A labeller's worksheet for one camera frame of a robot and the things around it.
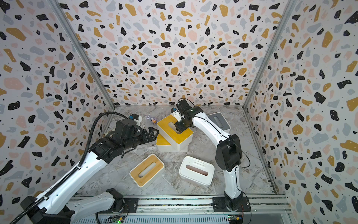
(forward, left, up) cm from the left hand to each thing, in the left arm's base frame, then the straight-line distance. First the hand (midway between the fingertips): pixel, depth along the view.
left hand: (154, 132), depth 72 cm
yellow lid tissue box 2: (+7, -5, -8) cm, 12 cm away
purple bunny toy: (+29, +9, -25) cm, 39 cm away
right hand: (+13, -13, -12) cm, 21 cm away
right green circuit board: (-35, -40, -29) cm, 61 cm away
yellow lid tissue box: (+3, -2, -19) cm, 19 cm away
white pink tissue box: (-13, -22, -20) cm, 33 cm away
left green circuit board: (-34, +19, -27) cm, 48 cm away
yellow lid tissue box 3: (-11, +7, -25) cm, 29 cm away
